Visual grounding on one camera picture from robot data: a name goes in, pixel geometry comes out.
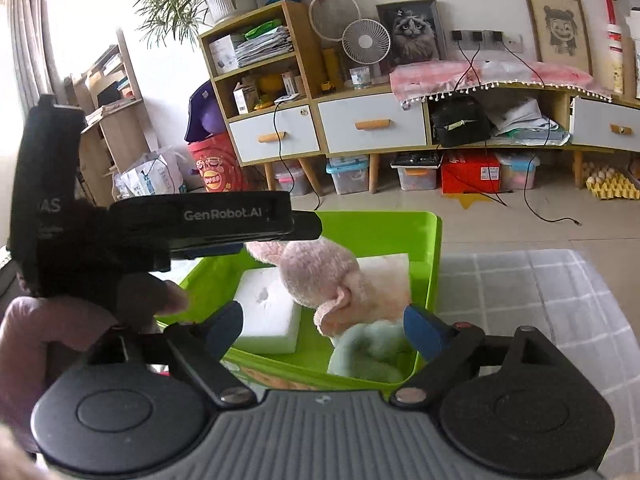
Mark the white paper shopping bag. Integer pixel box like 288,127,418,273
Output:
113,148,186,200

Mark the clear storage bin blue lid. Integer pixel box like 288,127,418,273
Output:
326,156,369,195

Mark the pink plush rabbit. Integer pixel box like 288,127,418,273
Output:
245,237,411,337

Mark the white desk fan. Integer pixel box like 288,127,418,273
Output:
342,18,392,89

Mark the red cardboard box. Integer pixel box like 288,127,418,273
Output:
440,150,500,194

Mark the framed girl portrait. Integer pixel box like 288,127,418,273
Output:
525,0,593,75

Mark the framed cat picture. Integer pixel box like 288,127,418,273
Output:
376,0,447,68

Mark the pink lace cabinet cloth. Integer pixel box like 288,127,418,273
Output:
390,60,612,107

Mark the wooden bookshelf desk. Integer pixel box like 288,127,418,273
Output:
70,29,151,206

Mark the wooden white drawer cabinet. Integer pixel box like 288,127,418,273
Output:
198,1,639,167

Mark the white foam sponge block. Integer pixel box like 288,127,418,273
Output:
233,268,302,354

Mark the yellow egg tray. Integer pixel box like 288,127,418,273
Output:
582,162,640,200

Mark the red printed bucket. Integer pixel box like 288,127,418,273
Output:
188,132,248,193

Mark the grey white checked bedsheet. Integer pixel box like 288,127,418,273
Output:
436,249,639,479

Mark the left hand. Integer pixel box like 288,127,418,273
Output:
1,273,189,453

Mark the mint green cloth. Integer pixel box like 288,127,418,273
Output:
328,320,412,384

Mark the black bag on shelf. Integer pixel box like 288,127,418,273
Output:
428,94,492,148

